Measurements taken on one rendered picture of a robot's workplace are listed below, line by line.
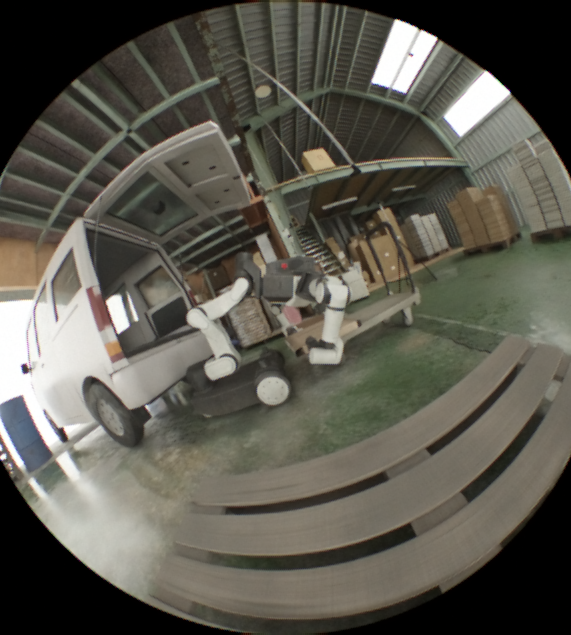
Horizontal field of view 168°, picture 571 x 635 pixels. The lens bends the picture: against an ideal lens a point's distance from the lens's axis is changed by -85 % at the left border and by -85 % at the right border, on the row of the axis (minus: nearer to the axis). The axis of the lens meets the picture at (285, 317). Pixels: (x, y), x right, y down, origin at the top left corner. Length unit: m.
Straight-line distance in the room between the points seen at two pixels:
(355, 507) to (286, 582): 0.19
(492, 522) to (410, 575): 0.14
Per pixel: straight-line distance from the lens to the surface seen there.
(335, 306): 0.72
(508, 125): 8.47
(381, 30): 8.14
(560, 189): 3.80
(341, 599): 0.39
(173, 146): 1.55
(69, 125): 2.71
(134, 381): 1.23
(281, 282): 1.11
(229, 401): 1.15
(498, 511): 0.42
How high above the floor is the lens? 0.50
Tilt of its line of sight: 5 degrees down
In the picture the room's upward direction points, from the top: 23 degrees counter-clockwise
